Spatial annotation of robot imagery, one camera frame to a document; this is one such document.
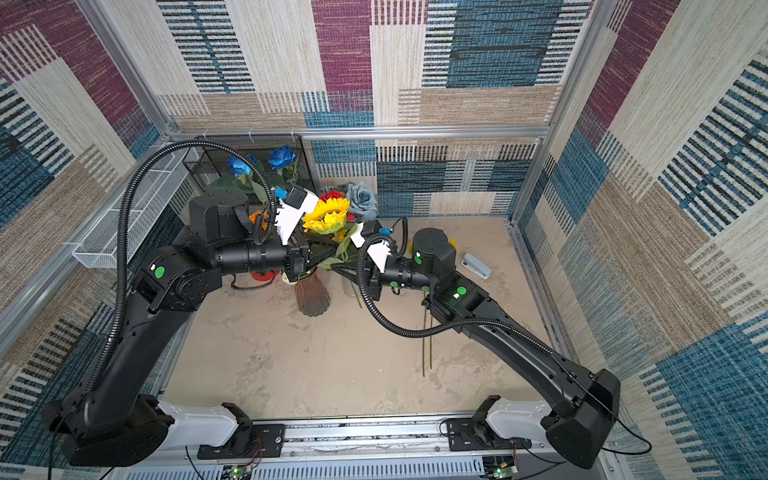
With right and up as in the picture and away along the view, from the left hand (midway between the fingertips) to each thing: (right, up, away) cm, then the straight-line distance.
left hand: (339, 247), depth 54 cm
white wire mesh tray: (-57, 0, +14) cm, 58 cm away
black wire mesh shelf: (-52, +27, +50) cm, 77 cm away
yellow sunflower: (+19, -28, +35) cm, 49 cm away
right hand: (-1, -4, +5) cm, 7 cm away
